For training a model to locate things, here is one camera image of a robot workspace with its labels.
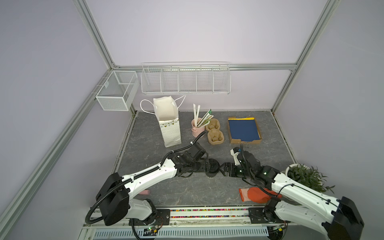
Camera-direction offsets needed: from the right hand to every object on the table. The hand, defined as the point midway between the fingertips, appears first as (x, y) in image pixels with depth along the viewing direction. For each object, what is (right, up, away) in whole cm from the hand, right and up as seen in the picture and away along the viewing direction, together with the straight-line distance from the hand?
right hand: (224, 169), depth 79 cm
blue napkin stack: (+19, +21, +26) cm, 39 cm away
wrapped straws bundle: (-10, +27, +15) cm, 32 cm away
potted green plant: (+37, 0, -11) cm, 39 cm away
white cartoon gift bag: (-36, +32, +25) cm, 54 cm away
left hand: (-10, 0, -1) cm, 10 cm away
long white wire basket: (-30, +57, +23) cm, 68 cm away
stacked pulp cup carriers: (-2, +16, +23) cm, 28 cm away
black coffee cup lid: (-5, +2, 0) cm, 6 cm away
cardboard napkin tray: (+14, +13, +19) cm, 27 cm away
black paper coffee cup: (-7, -3, +1) cm, 8 cm away
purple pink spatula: (-43, -12, 0) cm, 45 cm away
